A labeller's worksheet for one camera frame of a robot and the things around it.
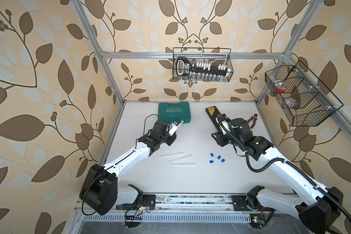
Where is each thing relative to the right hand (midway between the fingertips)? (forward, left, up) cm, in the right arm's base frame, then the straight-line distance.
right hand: (216, 132), depth 78 cm
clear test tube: (-5, +19, -21) cm, 29 cm away
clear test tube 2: (-8, +18, -22) cm, 29 cm away
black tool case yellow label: (+31, -7, -18) cm, 37 cm away
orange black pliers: (+25, -38, -20) cm, 50 cm away
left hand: (+6, +24, -4) cm, 25 cm away
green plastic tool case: (+30, +27, -15) cm, 43 cm away
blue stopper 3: (-7, +1, -21) cm, 22 cm away
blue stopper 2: (-5, -5, -21) cm, 22 cm away
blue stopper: (-3, 0, -20) cm, 21 cm away
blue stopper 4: (-7, -6, -21) cm, 23 cm away
